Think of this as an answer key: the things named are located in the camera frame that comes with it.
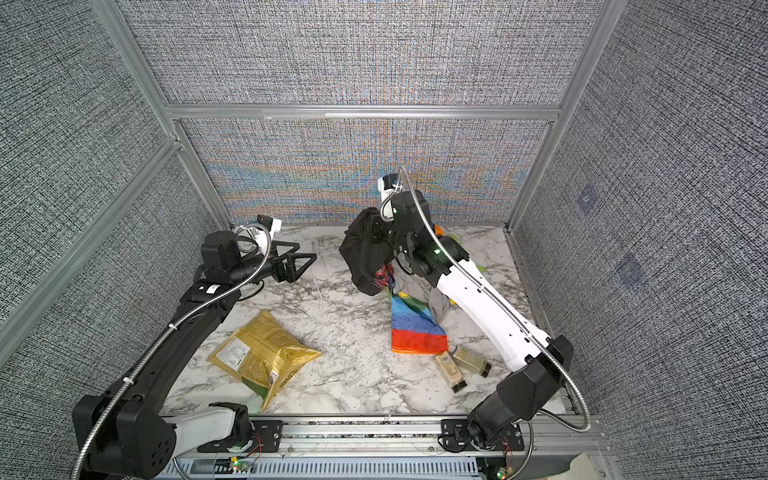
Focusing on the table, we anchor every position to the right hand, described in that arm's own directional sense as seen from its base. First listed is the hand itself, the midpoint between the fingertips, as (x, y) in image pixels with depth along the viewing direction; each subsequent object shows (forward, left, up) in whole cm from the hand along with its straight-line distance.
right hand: (367, 213), depth 72 cm
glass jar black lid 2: (-26, -21, -33) cm, 47 cm away
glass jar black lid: (-23, -27, -34) cm, 49 cm away
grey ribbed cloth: (-3, -14, -27) cm, 31 cm away
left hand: (-5, +17, -7) cm, 19 cm away
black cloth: (-6, 0, -6) cm, 9 cm away
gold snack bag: (-23, +28, -28) cm, 46 cm away
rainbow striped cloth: (-14, -12, -33) cm, 37 cm away
